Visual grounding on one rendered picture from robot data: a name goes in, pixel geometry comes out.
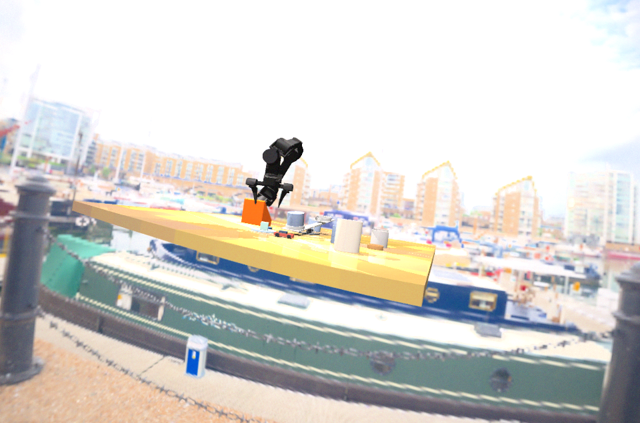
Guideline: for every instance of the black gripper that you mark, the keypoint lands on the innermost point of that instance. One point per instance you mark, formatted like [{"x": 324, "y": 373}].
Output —
[{"x": 254, "y": 182}]

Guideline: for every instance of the beige cylinder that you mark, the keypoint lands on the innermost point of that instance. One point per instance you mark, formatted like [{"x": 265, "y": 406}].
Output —
[{"x": 348, "y": 236}]

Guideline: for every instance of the red toy car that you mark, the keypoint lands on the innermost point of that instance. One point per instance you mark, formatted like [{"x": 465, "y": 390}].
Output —
[{"x": 284, "y": 233}]

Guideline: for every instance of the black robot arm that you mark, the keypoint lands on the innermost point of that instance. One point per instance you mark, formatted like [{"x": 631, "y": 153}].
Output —
[{"x": 291, "y": 150}]

